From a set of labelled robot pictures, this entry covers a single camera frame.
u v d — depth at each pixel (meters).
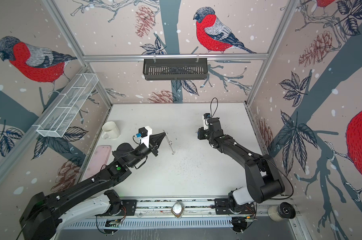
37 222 0.39
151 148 0.61
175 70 1.07
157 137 0.66
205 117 0.80
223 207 0.74
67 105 0.78
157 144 0.64
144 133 0.57
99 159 0.90
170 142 0.73
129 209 0.73
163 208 0.75
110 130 0.93
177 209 0.63
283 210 0.63
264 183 0.43
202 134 0.80
